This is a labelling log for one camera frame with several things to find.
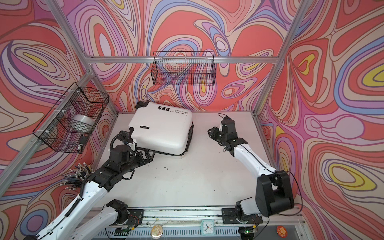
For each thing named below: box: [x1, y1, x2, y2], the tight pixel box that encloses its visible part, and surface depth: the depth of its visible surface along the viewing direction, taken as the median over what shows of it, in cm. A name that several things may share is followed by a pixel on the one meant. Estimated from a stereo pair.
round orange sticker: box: [276, 225, 288, 238], surface depth 71 cm
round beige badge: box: [151, 224, 163, 239], surface depth 71 cm
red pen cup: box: [59, 162, 95, 191], surface depth 74 cm
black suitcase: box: [128, 101, 194, 157], surface depth 87 cm
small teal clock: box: [201, 219, 215, 236], surface depth 70 cm
